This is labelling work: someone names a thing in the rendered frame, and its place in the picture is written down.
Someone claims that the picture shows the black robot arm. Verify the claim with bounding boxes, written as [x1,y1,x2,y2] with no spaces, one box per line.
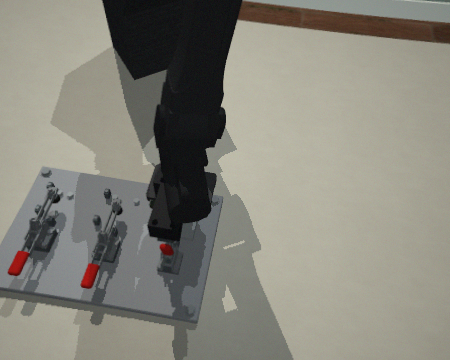
[147,0,243,243]

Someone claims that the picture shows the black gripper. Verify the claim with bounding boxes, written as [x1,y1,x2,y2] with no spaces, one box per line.
[146,164,217,209]

